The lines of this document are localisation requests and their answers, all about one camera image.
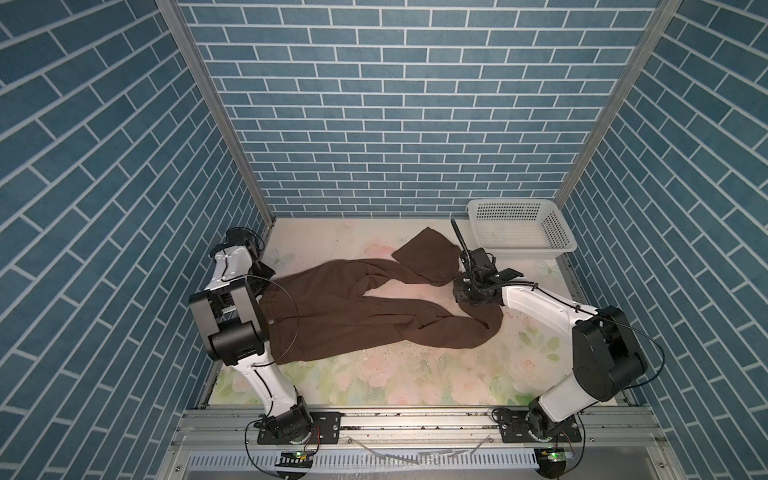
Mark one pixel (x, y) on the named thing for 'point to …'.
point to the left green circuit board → (295, 459)
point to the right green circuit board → (552, 457)
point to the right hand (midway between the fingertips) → (456, 286)
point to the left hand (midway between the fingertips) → (265, 284)
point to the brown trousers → (321, 304)
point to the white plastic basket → (521, 228)
